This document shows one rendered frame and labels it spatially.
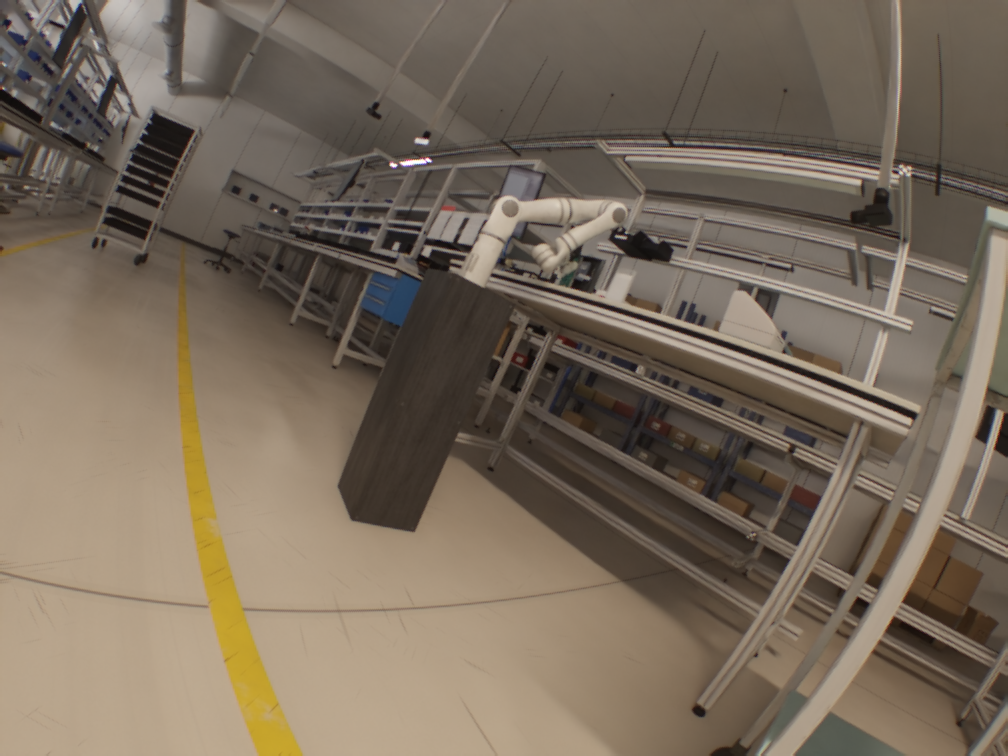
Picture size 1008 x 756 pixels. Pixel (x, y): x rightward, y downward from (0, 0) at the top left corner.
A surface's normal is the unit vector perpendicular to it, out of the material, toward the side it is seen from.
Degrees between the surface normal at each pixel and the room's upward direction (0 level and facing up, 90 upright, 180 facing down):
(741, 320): 90
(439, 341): 90
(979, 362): 90
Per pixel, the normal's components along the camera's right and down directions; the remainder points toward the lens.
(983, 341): -0.67, -0.26
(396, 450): 0.48, 0.27
